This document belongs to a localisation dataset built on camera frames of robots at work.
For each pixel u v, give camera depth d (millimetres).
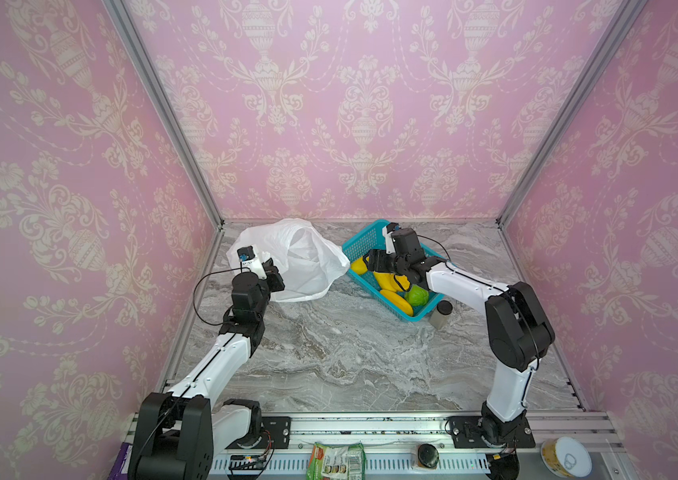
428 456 684
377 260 836
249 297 620
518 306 536
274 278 749
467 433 730
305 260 1091
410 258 731
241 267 691
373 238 1080
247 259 700
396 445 729
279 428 744
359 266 1003
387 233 871
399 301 926
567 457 660
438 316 876
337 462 693
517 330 494
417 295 922
